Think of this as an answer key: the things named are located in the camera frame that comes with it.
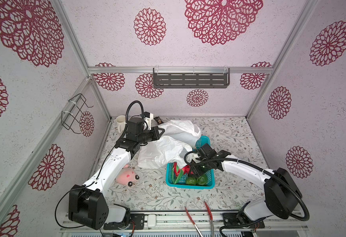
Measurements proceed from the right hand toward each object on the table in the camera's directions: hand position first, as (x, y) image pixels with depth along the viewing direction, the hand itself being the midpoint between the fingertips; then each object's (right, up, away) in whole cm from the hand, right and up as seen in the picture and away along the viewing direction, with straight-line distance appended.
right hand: (192, 169), depth 84 cm
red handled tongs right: (+9, -23, -10) cm, 26 cm away
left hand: (-16, +21, -6) cm, 27 cm away
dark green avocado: (+5, -5, -3) cm, 8 cm away
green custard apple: (-1, -6, -3) cm, 7 cm away
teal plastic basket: (-6, -7, -3) cm, 10 cm away
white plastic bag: (-11, +14, -13) cm, 22 cm away
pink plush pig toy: (-36, -3, -3) cm, 37 cm away
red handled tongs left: (-1, -24, -10) cm, 26 cm away
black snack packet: (-22, +30, +32) cm, 49 cm away
